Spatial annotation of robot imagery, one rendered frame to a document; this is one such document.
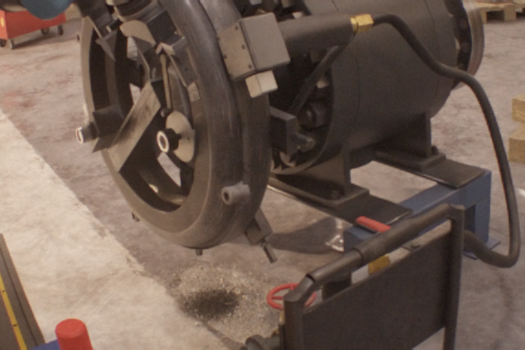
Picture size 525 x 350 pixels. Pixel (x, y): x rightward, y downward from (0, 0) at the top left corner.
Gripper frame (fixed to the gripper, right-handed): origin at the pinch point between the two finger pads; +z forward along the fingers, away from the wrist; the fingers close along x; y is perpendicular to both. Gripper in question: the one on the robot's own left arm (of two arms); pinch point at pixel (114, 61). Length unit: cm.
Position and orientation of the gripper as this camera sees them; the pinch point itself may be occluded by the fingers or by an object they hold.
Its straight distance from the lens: 167.5
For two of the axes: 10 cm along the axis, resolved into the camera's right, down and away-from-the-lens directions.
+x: -2.9, -2.1, 9.3
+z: 5.0, 8.0, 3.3
